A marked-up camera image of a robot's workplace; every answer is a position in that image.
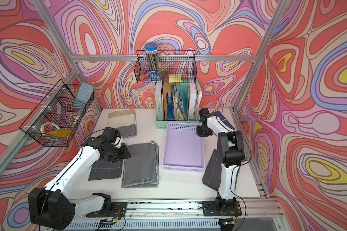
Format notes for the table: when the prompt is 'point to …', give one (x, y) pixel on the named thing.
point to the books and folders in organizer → (180, 101)
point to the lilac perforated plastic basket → (183, 150)
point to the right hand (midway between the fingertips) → (202, 137)
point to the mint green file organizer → (160, 123)
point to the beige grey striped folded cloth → (125, 121)
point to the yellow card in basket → (60, 133)
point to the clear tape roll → (42, 128)
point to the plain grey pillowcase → (141, 169)
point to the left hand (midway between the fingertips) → (128, 156)
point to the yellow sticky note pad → (175, 78)
